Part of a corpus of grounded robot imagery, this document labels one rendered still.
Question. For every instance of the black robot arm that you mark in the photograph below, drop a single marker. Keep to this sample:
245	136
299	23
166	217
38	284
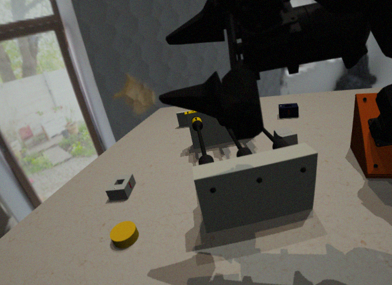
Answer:
339	29

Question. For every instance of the yellow short cylinder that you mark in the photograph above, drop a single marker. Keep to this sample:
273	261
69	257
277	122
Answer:
124	234

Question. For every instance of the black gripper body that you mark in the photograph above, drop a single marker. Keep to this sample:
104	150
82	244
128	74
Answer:
240	98

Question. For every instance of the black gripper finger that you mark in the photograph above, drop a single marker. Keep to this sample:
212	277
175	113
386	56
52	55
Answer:
204	27
205	98

